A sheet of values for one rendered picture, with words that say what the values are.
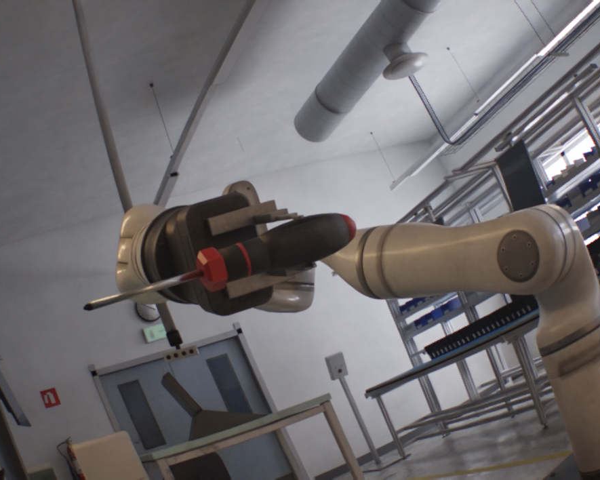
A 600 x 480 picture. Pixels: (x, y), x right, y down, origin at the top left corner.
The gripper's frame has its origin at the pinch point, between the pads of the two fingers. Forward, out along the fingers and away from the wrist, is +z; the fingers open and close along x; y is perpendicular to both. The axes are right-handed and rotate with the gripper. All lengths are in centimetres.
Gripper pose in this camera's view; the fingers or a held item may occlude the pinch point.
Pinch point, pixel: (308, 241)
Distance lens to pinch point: 38.2
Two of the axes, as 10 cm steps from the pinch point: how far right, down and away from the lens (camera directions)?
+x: -2.6, -9.6, -0.8
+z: 4.1, -0.4, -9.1
